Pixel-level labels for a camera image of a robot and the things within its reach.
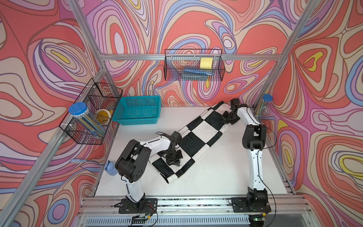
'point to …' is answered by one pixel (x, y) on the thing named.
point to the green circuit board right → (259, 219)
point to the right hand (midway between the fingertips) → (222, 123)
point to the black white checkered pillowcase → (196, 137)
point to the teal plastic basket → (138, 110)
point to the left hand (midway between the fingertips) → (182, 164)
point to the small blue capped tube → (266, 98)
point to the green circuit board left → (138, 219)
